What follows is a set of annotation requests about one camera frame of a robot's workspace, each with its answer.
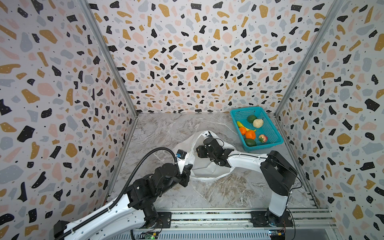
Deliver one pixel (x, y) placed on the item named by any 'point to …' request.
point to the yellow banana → (240, 125)
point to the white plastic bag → (202, 168)
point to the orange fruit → (250, 134)
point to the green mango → (250, 142)
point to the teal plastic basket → (255, 128)
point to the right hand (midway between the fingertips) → (196, 146)
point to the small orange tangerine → (242, 130)
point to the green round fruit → (250, 118)
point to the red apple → (262, 138)
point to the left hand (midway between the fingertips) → (193, 165)
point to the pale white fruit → (258, 123)
